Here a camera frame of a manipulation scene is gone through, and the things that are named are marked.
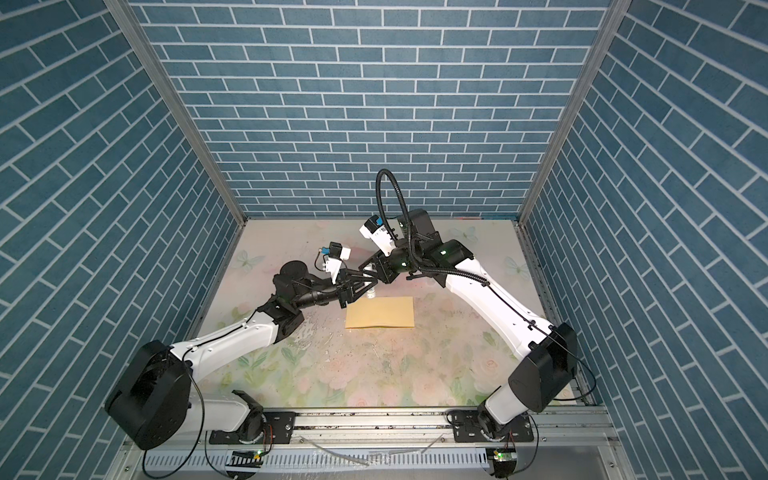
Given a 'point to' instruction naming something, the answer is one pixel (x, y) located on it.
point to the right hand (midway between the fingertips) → (361, 263)
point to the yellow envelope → (379, 312)
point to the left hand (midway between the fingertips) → (373, 282)
